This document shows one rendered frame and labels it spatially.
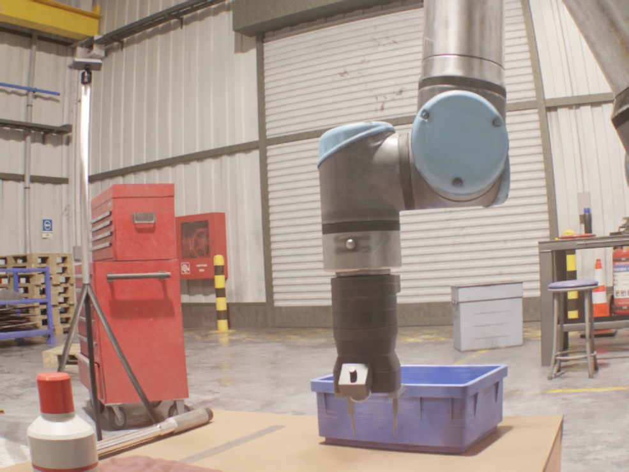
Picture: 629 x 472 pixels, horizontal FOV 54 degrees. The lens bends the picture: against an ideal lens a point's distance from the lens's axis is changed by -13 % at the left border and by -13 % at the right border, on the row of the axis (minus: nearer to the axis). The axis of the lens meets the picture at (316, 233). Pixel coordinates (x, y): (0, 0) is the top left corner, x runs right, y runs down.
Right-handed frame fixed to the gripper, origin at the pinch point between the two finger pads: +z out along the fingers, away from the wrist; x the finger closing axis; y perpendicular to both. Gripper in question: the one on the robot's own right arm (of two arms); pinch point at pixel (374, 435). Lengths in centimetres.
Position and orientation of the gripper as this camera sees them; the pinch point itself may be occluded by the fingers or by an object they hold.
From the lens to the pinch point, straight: 86.1
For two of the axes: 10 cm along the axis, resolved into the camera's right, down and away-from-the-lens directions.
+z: 0.5, 10.0, -0.5
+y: -3.1, -0.3, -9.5
